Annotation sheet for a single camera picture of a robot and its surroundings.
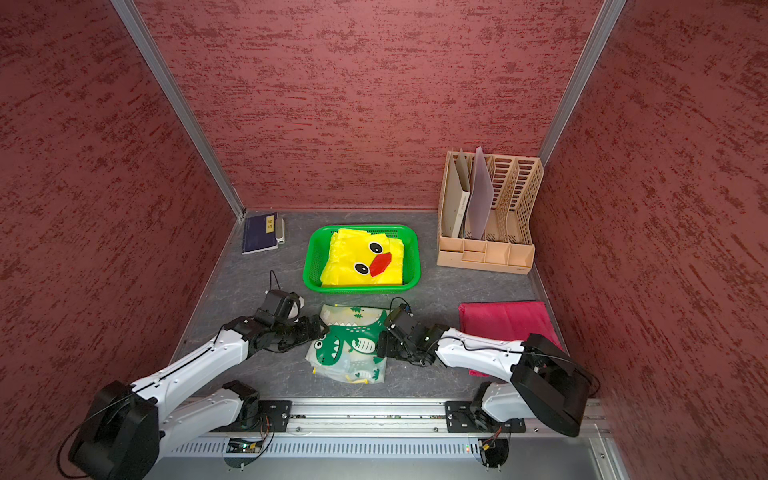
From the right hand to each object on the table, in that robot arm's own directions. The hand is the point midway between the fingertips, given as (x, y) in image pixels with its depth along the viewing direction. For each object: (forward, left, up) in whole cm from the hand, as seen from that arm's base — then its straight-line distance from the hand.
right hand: (387, 355), depth 83 cm
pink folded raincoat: (+8, -37, +2) cm, 38 cm away
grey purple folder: (+39, -30, +24) cm, 55 cm away
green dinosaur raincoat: (+1, +10, +3) cm, 11 cm away
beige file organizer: (+35, -42, +5) cm, 55 cm away
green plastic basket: (+34, +24, +7) cm, 42 cm away
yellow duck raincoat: (+32, +10, +3) cm, 34 cm away
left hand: (+4, +20, +2) cm, 21 cm away
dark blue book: (+48, +50, 0) cm, 69 cm away
